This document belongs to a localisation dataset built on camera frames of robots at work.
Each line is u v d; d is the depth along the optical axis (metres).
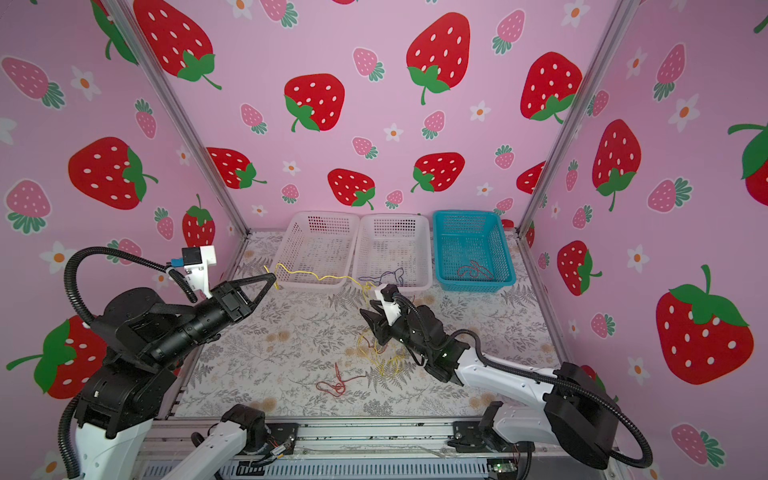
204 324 0.45
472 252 1.15
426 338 0.55
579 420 0.41
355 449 0.73
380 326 0.65
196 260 0.47
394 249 1.15
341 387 0.82
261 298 0.51
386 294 0.63
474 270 1.07
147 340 0.38
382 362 0.87
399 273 1.05
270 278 0.53
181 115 0.86
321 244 1.15
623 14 0.69
